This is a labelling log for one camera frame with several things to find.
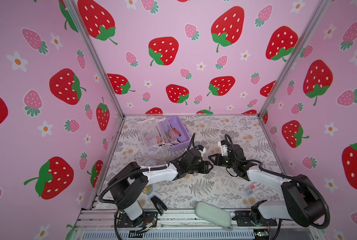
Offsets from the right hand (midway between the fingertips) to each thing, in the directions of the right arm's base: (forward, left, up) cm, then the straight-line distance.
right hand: (208, 157), depth 86 cm
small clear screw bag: (-12, -26, -9) cm, 30 cm away
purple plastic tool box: (+21, +29, -6) cm, 36 cm away
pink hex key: (+9, +40, +2) cm, 41 cm away
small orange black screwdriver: (+9, +33, 0) cm, 34 cm away
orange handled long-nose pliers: (+24, +24, -7) cm, 35 cm away
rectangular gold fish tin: (-21, +32, -5) cm, 38 cm away
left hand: (-7, -2, +1) cm, 7 cm away
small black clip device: (-27, +25, -9) cm, 38 cm away
